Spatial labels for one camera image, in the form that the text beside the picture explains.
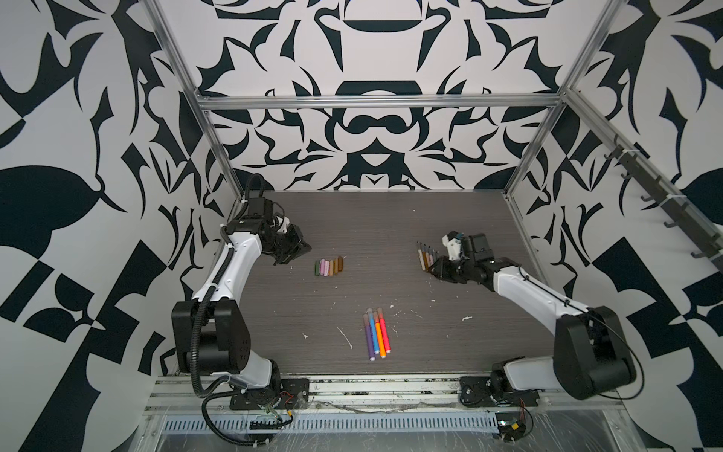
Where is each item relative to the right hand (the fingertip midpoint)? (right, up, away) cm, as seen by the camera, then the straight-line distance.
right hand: (429, 265), depth 88 cm
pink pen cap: (-35, -1, +10) cm, 36 cm away
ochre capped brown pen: (+1, +1, +12) cm, 12 cm away
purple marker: (-18, -24, -8) cm, 31 cm away
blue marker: (-17, -19, -4) cm, 26 cm away
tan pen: (+2, +2, +12) cm, 12 cm away
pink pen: (+3, +1, +11) cm, 11 cm away
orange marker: (-16, -20, -5) cm, 26 cm away
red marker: (-14, -19, -5) cm, 24 cm away
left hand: (-37, +7, -4) cm, 38 cm away
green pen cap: (-36, -2, +10) cm, 38 cm away
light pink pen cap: (-33, -2, +8) cm, 34 cm away
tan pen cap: (-31, -4, +8) cm, 33 cm away
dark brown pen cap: (-28, -1, +11) cm, 30 cm away
